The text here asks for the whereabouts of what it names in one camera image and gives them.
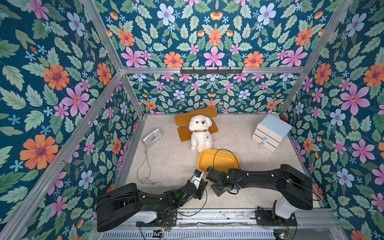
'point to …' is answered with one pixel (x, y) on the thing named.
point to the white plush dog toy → (201, 138)
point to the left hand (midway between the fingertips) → (207, 182)
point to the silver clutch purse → (152, 137)
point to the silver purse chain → (145, 181)
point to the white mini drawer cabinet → (270, 131)
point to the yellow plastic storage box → (220, 159)
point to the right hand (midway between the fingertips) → (217, 187)
